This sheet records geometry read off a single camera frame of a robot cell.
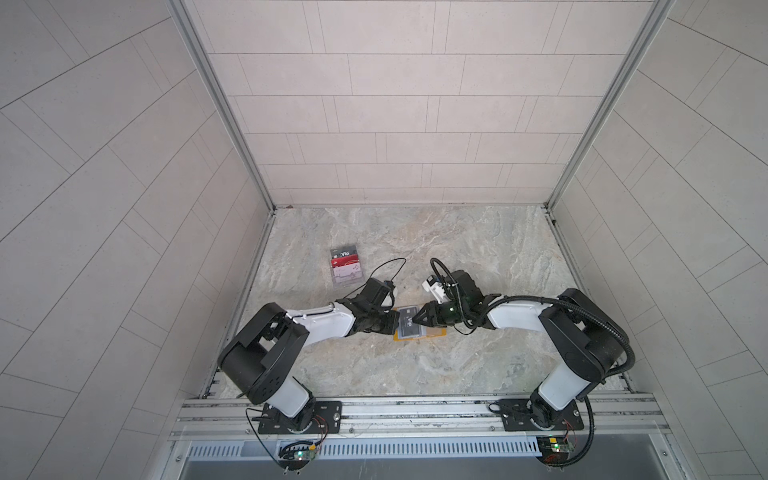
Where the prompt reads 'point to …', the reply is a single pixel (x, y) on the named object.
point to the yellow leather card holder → (430, 331)
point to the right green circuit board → (555, 449)
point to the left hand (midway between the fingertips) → (405, 322)
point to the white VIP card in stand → (347, 272)
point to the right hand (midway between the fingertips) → (415, 324)
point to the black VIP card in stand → (349, 250)
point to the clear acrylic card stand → (346, 282)
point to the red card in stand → (345, 260)
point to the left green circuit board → (296, 456)
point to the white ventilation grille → (371, 448)
